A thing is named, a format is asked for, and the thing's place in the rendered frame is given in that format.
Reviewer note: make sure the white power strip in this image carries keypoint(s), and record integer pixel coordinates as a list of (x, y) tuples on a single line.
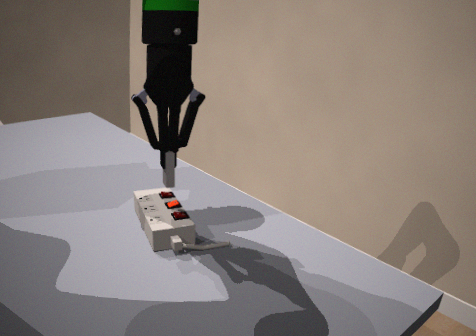
[(164, 228)]

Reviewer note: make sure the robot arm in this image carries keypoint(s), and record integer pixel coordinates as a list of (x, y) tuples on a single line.
[(170, 23)]

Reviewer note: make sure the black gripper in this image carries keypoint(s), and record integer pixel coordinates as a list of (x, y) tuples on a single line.
[(166, 88)]

